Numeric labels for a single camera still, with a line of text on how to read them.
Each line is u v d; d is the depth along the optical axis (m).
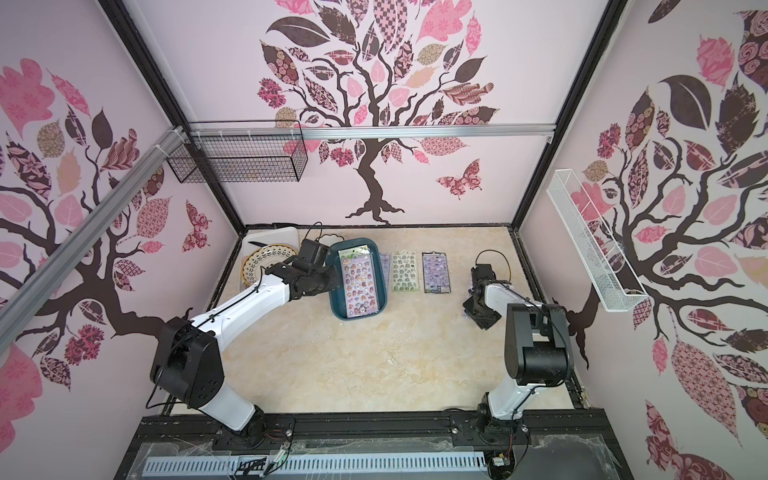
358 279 0.88
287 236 1.18
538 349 0.47
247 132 0.90
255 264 1.07
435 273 1.07
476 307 0.80
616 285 0.64
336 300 0.87
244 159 0.73
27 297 0.51
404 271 1.07
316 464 0.70
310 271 0.67
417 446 0.72
